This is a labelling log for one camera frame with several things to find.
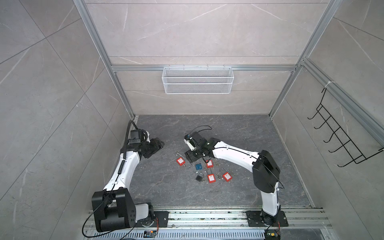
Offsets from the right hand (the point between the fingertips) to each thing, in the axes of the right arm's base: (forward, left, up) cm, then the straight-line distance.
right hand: (190, 154), depth 88 cm
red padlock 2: (-3, -12, -8) cm, 15 cm away
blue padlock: (-4, -5, -9) cm, 11 cm away
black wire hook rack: (-14, -70, +23) cm, 75 cm away
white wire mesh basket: (+45, -6, +21) cm, 50 cm away
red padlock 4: (-11, -21, -8) cm, 25 cm away
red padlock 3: (-12, -12, -7) cm, 18 cm away
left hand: (+4, +18, +7) cm, 19 cm away
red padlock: (-1, +6, -7) cm, 9 cm away
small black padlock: (-11, -5, -9) cm, 15 cm away
